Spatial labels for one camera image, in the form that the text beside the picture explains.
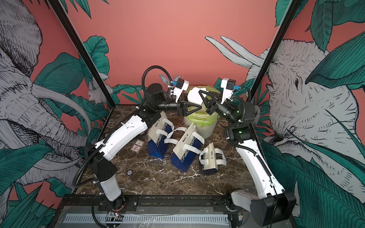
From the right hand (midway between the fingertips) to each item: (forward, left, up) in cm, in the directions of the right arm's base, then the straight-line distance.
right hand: (197, 92), depth 56 cm
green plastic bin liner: (+6, -4, -22) cm, 23 cm away
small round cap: (-16, +39, -49) cm, 65 cm away
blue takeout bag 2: (-7, +3, -30) cm, 31 cm away
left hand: (-2, -1, -5) cm, 5 cm away
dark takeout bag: (-17, -6, -26) cm, 32 cm away
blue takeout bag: (-3, +21, -33) cm, 39 cm away
